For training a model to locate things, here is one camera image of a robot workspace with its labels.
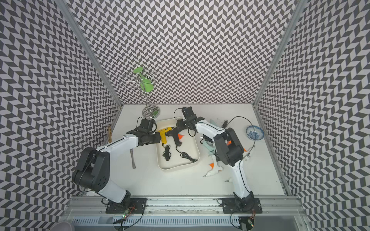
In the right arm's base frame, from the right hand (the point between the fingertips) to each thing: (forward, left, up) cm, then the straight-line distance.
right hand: (181, 125), depth 98 cm
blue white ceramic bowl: (-4, -51, -4) cm, 51 cm away
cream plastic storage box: (-20, +6, -5) cm, 22 cm away
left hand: (-10, +14, -1) cm, 17 cm away
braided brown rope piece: (-3, +52, -7) cm, 52 cm away
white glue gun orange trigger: (-28, -22, -5) cm, 36 cm away
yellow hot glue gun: (-4, +13, -3) cm, 14 cm away
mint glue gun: (-15, -19, -6) cm, 25 cm away
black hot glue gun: (-5, +4, -2) cm, 7 cm away
